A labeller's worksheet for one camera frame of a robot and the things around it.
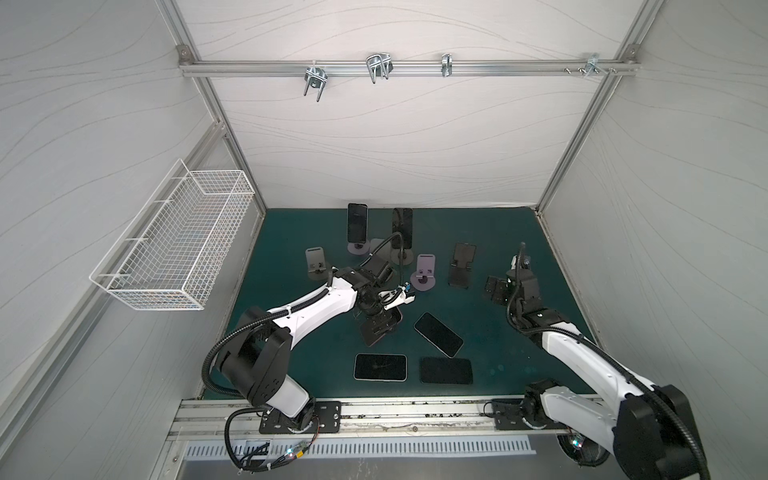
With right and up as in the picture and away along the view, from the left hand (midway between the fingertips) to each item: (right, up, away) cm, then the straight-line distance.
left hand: (390, 311), depth 85 cm
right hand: (+36, +10, +2) cm, 37 cm away
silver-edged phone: (+15, -8, +5) cm, 18 cm away
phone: (-12, +27, +17) cm, 34 cm away
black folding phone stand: (+24, +9, +20) cm, 33 cm away
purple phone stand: (+11, +8, +13) cm, 19 cm away
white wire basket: (-51, +17, -17) cm, 56 cm away
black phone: (+17, -16, -3) cm, 23 cm away
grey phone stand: (-24, +13, +12) cm, 30 cm away
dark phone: (+4, +26, +12) cm, 29 cm away
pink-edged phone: (-4, -2, -10) cm, 11 cm away
